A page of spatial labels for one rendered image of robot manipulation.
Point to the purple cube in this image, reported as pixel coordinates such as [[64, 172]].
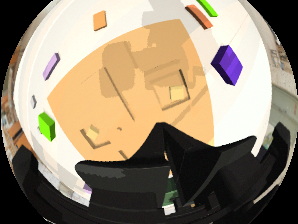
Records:
[[87, 188]]

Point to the purple square block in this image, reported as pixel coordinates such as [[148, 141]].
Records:
[[227, 64]]

